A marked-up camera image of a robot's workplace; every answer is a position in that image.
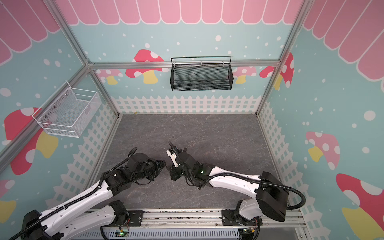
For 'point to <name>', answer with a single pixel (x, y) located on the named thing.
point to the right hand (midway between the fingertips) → (166, 168)
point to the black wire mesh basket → (201, 73)
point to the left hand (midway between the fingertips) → (166, 164)
